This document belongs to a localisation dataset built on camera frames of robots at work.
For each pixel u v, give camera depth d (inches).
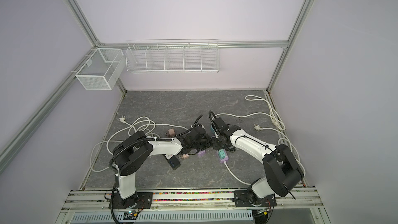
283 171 17.0
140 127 39.3
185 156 33.8
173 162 33.1
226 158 33.1
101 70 39.0
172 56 39.0
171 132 37.8
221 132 26.1
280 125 41.3
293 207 28.7
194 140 28.5
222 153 31.8
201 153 33.1
